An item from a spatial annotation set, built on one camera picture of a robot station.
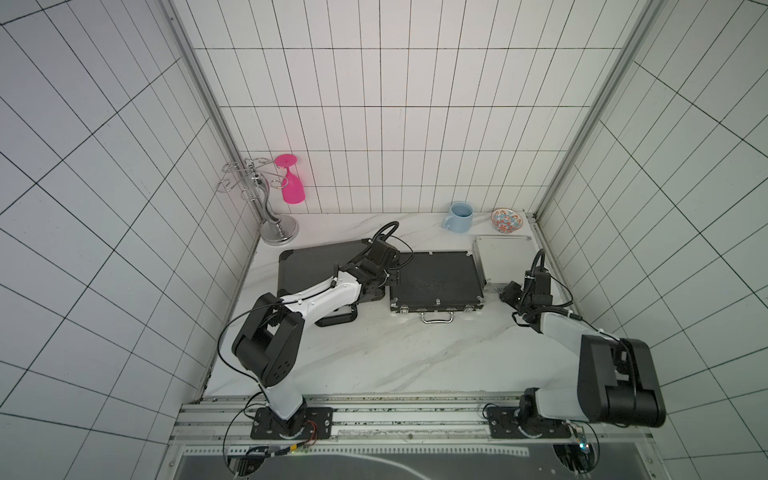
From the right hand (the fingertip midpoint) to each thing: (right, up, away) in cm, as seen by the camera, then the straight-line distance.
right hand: (514, 286), depth 94 cm
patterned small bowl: (+7, +23, +23) cm, 33 cm away
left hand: (-42, +4, -3) cm, 42 cm away
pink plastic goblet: (-75, +33, +12) cm, 83 cm away
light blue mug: (-13, +23, +17) cm, 32 cm away
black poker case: (-25, +1, -1) cm, 25 cm away
